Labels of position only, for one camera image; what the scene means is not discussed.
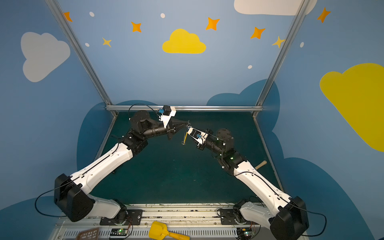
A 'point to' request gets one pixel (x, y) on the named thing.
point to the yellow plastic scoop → (158, 231)
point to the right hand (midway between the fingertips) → (194, 126)
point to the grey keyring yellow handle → (184, 143)
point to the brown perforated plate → (91, 234)
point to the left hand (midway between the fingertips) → (187, 122)
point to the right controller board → (244, 233)
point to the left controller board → (119, 232)
